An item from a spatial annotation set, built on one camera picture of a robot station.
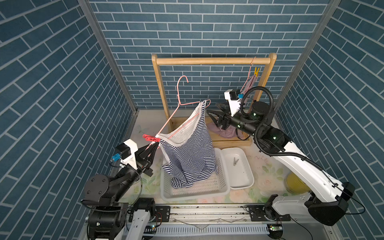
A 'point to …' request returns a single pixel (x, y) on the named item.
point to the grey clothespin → (235, 161)
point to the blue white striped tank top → (188, 150)
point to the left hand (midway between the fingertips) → (162, 144)
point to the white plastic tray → (240, 170)
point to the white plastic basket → (213, 185)
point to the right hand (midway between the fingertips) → (214, 108)
